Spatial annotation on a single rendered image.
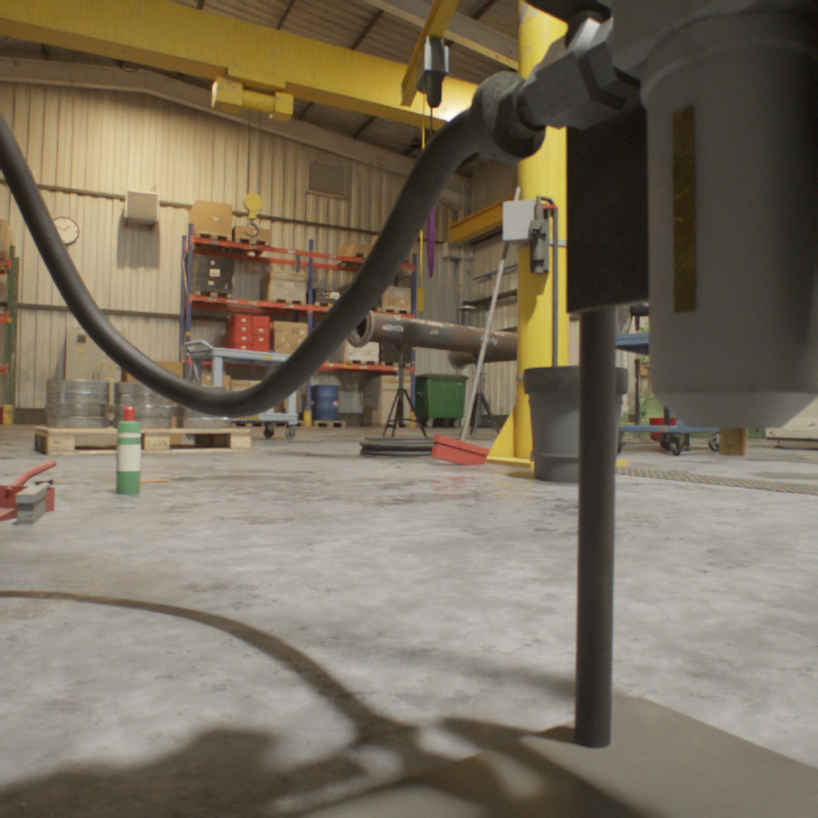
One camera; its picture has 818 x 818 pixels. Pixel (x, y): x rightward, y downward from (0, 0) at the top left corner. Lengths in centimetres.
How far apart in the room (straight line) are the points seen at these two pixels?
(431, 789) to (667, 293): 31
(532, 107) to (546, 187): 319
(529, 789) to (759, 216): 33
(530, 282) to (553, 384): 118
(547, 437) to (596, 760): 205
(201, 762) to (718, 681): 43
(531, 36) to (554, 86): 358
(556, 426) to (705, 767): 202
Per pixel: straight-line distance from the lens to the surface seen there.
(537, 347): 345
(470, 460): 331
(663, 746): 52
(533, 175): 367
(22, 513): 154
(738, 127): 32
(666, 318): 32
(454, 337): 782
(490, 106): 46
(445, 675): 62
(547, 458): 249
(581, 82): 41
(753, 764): 52
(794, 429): 636
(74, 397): 427
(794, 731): 59
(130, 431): 202
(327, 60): 1287
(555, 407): 245
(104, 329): 84
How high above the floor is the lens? 23
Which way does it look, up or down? 1 degrees up
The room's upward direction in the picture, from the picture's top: 1 degrees clockwise
